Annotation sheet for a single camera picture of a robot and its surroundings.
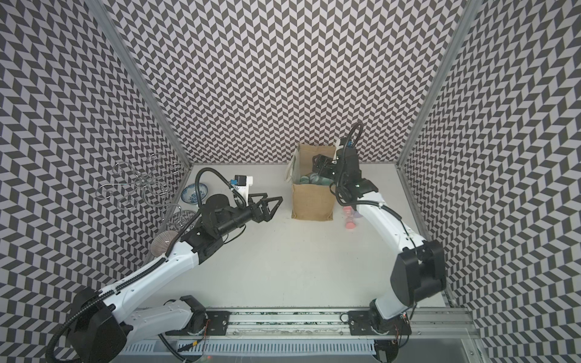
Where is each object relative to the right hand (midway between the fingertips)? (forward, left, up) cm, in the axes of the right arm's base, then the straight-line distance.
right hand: (323, 163), depth 82 cm
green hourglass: (+7, -1, -19) cm, 20 cm away
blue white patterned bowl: (+4, +60, -22) cm, 64 cm away
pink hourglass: (-6, -12, -25) cm, 28 cm away
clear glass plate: (-10, +59, -22) cm, 64 cm away
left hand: (-16, +16, 0) cm, 23 cm away
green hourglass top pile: (+12, +7, -24) cm, 28 cm away
